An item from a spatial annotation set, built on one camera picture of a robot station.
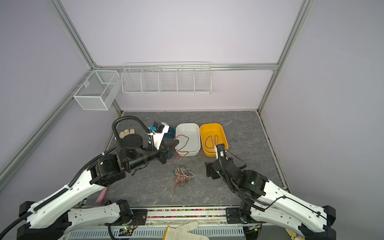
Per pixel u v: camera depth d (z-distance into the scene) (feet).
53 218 1.30
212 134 3.45
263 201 1.52
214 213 2.52
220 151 1.97
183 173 2.65
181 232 2.28
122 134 3.46
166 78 3.25
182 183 2.77
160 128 1.61
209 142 3.38
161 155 1.67
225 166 1.56
